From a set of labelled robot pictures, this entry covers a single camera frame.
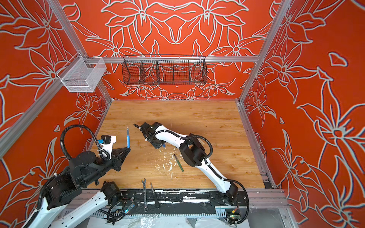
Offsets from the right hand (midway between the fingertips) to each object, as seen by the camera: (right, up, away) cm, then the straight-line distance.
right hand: (159, 142), depth 94 cm
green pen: (+14, -11, -9) cm, 20 cm away
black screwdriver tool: (+2, -25, -22) cm, 33 cm away
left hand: (-8, +4, -33) cm, 34 cm away
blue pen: (-8, +9, -33) cm, 36 cm away
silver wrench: (-3, -29, -25) cm, 38 cm away
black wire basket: (+3, +51, +3) cm, 51 cm away
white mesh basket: (-50, +46, -2) cm, 68 cm away
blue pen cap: (+4, -2, -3) cm, 5 cm away
